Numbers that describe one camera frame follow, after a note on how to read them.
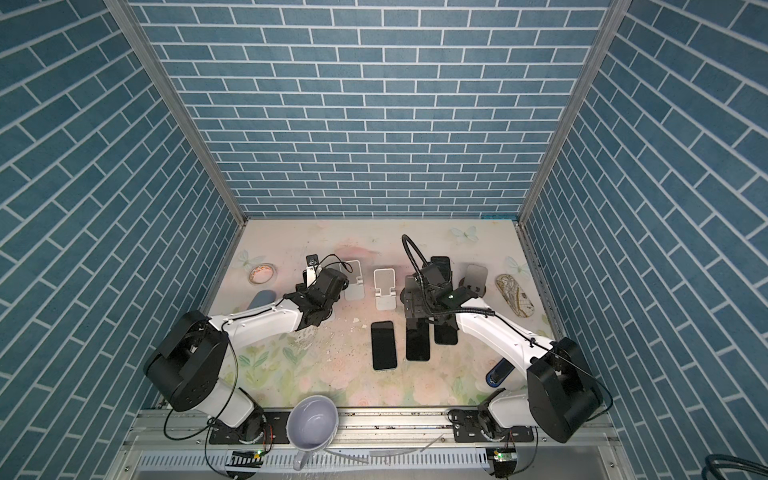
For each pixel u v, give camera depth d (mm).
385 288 937
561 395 419
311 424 747
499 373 790
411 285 966
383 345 865
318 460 642
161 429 746
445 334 905
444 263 1051
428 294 642
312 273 800
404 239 716
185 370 440
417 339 889
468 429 730
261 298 968
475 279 947
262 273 1049
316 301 699
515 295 958
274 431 723
